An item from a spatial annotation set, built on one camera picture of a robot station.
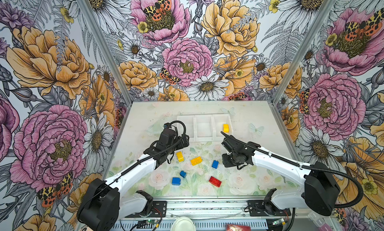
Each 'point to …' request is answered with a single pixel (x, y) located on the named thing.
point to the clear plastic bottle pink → (319, 222)
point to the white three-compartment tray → (206, 127)
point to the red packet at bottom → (235, 227)
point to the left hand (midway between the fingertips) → (182, 143)
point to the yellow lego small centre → (180, 156)
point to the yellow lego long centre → (196, 160)
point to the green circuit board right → (278, 221)
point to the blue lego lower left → (176, 181)
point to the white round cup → (183, 224)
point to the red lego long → (214, 181)
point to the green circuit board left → (148, 221)
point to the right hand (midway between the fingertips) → (227, 167)
